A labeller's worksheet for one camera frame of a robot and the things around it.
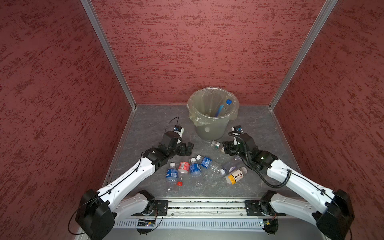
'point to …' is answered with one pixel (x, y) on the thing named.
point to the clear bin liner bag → (203, 104)
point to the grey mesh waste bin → (216, 131)
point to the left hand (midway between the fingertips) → (185, 147)
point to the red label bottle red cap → (183, 170)
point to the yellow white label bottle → (236, 176)
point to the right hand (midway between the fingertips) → (228, 145)
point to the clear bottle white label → (218, 145)
